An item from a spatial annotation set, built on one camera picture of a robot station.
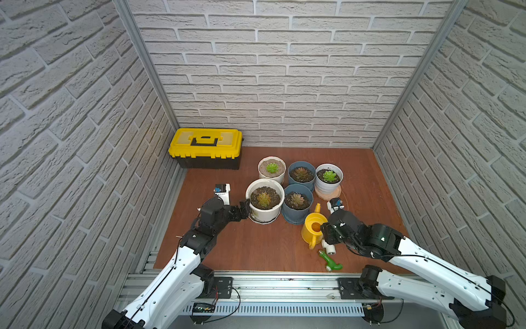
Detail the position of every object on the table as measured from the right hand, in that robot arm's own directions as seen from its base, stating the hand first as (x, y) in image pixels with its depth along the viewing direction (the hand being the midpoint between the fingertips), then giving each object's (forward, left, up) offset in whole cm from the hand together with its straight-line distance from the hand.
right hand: (327, 226), depth 75 cm
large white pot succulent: (+16, +23, -3) cm, 28 cm away
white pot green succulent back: (+31, +19, -1) cm, 36 cm away
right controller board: (-26, -13, -14) cm, 33 cm away
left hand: (+14, +34, +3) cm, 37 cm away
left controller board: (-21, +48, -16) cm, 55 cm away
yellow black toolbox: (+42, +51, +3) cm, 66 cm away
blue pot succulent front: (+15, +9, -5) cm, 18 cm away
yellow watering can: (0, +6, -4) cm, 7 cm away
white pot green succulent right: (+25, -8, -5) cm, 27 cm away
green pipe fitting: (-11, -1, -13) cm, 17 cm away
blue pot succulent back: (+28, +5, -3) cm, 29 cm away
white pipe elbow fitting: (-5, -3, -12) cm, 13 cm away
